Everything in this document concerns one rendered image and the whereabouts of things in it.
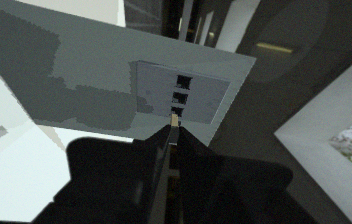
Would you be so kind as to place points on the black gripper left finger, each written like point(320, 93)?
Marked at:
point(107, 157)

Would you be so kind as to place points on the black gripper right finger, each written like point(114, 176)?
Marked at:
point(203, 173)

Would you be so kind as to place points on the grey panel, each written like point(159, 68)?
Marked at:
point(82, 74)

